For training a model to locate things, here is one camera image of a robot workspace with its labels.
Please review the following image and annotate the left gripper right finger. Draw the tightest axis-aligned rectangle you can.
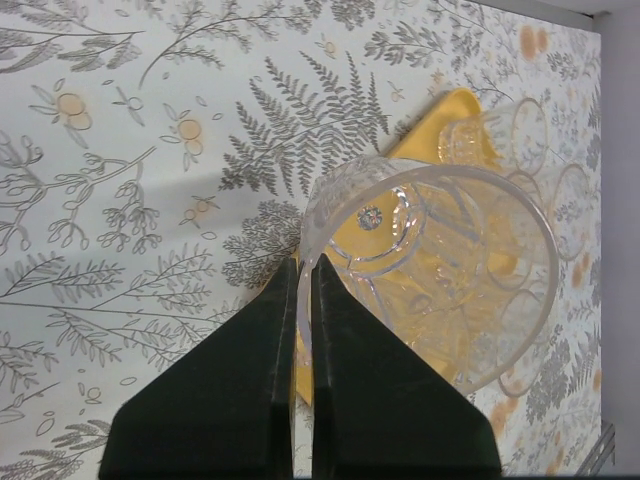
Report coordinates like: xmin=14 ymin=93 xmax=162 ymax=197
xmin=311 ymin=256 xmax=502 ymax=479

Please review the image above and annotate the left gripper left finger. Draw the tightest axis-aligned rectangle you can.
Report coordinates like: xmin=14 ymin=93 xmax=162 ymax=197
xmin=99 ymin=258 xmax=297 ymax=479

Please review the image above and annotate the small clear glass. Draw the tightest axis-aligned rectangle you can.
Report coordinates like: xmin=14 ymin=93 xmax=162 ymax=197
xmin=498 ymin=281 xmax=551 ymax=398
xmin=438 ymin=98 xmax=549 ymax=175

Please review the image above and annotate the yellow plastic tray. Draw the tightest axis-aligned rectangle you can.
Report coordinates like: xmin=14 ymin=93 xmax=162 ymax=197
xmin=297 ymin=88 xmax=521 ymax=395

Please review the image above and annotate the floral patterned table mat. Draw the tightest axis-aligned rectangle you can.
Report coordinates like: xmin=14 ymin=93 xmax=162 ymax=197
xmin=1 ymin=1 xmax=602 ymax=479

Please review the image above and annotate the aluminium frame rail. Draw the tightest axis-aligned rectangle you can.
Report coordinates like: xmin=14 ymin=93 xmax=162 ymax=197
xmin=580 ymin=421 xmax=639 ymax=476

